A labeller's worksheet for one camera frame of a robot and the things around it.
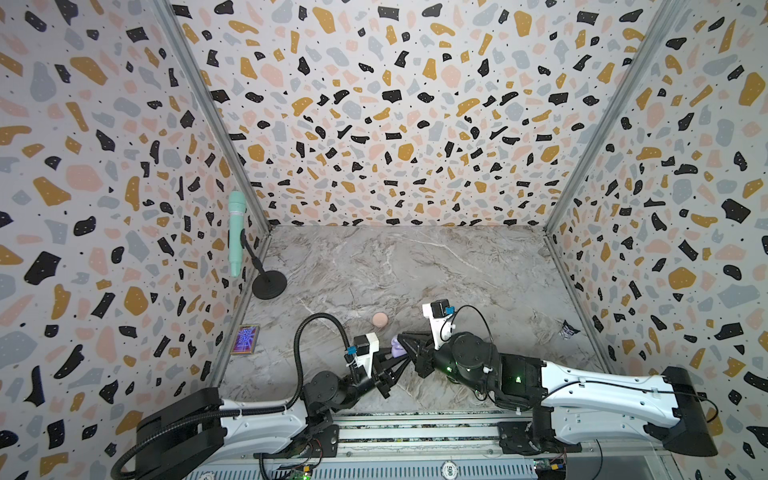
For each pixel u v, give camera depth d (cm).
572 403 47
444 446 73
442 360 57
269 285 102
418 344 59
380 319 95
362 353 59
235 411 47
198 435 43
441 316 57
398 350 65
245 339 90
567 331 90
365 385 63
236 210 80
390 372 63
